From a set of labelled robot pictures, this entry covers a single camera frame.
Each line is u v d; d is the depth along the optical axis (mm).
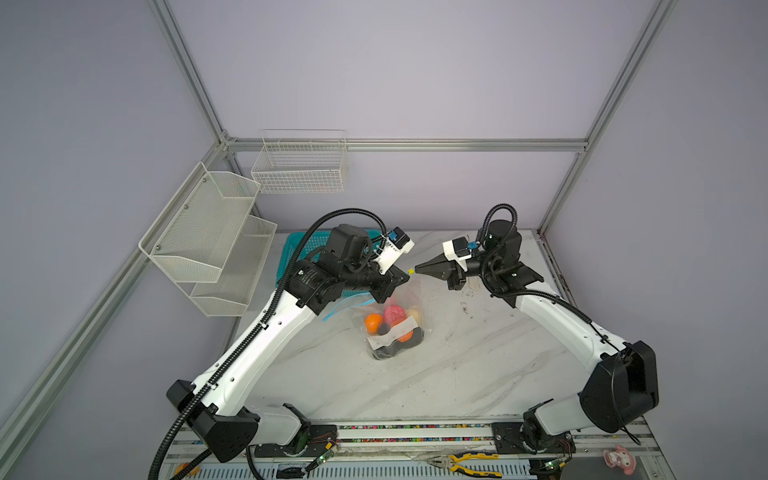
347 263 500
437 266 629
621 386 420
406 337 767
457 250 561
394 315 835
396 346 769
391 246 555
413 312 856
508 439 732
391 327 738
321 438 733
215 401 379
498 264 614
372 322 819
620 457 690
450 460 702
